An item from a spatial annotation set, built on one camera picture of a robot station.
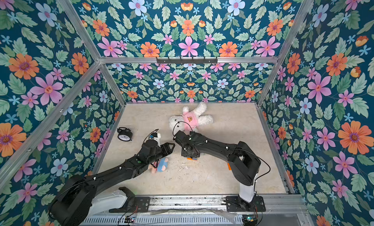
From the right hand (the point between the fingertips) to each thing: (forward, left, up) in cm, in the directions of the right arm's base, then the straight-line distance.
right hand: (188, 154), depth 85 cm
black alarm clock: (+12, +42, +2) cm, 44 cm away
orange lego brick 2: (-5, -25, -7) cm, 27 cm away
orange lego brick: (0, -1, -7) cm, 7 cm away
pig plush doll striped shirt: (-8, +15, +1) cm, 17 cm away
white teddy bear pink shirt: (+23, 0, +3) cm, 23 cm away
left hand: (+3, +8, +4) cm, 9 cm away
